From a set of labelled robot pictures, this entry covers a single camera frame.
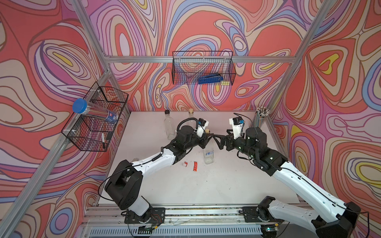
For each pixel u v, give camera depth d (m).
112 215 0.75
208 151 0.86
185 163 0.91
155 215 0.73
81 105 0.62
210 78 0.91
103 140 0.72
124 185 0.43
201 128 0.65
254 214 0.73
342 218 0.38
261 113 0.94
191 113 0.85
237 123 0.59
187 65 0.96
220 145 0.63
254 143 0.51
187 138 0.62
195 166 0.91
